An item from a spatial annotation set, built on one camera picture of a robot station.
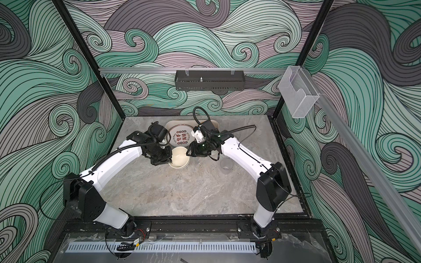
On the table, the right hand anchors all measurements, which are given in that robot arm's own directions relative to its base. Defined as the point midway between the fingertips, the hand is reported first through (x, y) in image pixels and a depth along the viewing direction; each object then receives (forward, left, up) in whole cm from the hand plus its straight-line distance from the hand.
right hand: (189, 154), depth 79 cm
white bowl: (-1, +5, -4) cm, 7 cm away
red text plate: (+26, +10, -15) cm, 32 cm away
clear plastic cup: (+2, -20, -16) cm, 26 cm away
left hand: (-2, +8, -3) cm, 9 cm away
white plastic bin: (+31, +2, -12) cm, 34 cm away
